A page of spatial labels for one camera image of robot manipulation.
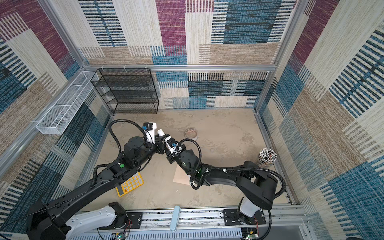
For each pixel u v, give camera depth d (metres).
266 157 0.74
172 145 0.63
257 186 0.45
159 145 0.64
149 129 0.63
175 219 0.71
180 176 0.87
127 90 1.10
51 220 0.39
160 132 0.69
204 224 0.73
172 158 0.69
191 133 1.07
